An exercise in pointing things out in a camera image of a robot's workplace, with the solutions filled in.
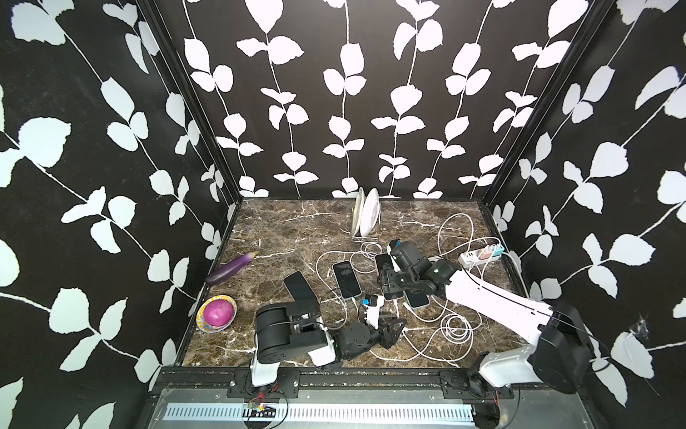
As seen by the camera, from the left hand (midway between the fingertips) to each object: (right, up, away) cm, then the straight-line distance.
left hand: (405, 319), depth 78 cm
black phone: (-35, +5, +15) cm, 38 cm away
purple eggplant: (-60, +11, +16) cm, 63 cm away
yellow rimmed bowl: (-61, -4, +3) cm, 61 cm away
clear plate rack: (-10, +22, +29) cm, 38 cm away
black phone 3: (+6, +2, +10) cm, 12 cm away
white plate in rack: (-9, +32, +18) cm, 38 cm away
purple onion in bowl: (-57, +1, +2) cm, 57 cm away
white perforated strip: (-24, -22, -8) cm, 34 cm away
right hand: (-6, +13, +5) cm, 15 cm away
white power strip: (+35, +18, +18) cm, 43 cm away
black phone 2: (-18, +7, +16) cm, 25 cm away
